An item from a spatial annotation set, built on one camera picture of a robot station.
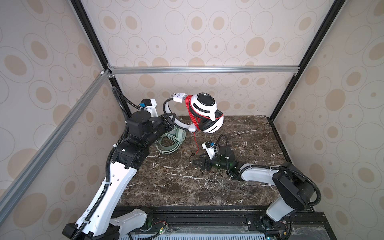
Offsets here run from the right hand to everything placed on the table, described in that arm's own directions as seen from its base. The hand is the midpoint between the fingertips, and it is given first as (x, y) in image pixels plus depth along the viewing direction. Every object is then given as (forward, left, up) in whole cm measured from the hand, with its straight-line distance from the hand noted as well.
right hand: (197, 158), depth 83 cm
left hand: (+2, +7, +33) cm, 34 cm away
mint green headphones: (+21, +13, -4) cm, 25 cm away
